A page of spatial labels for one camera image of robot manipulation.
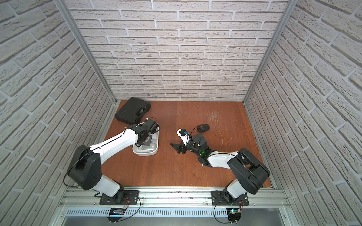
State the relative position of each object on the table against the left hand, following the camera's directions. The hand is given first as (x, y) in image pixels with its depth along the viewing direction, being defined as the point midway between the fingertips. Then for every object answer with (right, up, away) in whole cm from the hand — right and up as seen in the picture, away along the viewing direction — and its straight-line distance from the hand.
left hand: (167, 133), depth 80 cm
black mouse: (+23, +1, +20) cm, 31 cm away
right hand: (+4, -4, +2) cm, 6 cm away
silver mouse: (-12, -11, +11) cm, 20 cm away
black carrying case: (-32, +14, +26) cm, 43 cm away
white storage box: (-9, -5, +8) cm, 13 cm away
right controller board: (+35, -41, -9) cm, 55 cm away
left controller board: (-25, -38, -10) cm, 47 cm away
